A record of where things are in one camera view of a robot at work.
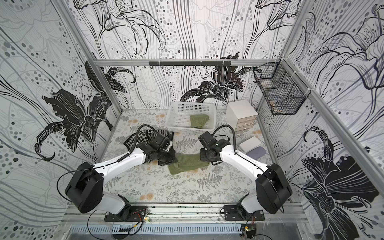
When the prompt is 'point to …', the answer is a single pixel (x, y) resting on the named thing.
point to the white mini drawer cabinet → (240, 115)
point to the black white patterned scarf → (146, 136)
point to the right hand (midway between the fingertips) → (206, 155)
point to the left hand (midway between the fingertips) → (178, 163)
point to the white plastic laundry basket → (178, 117)
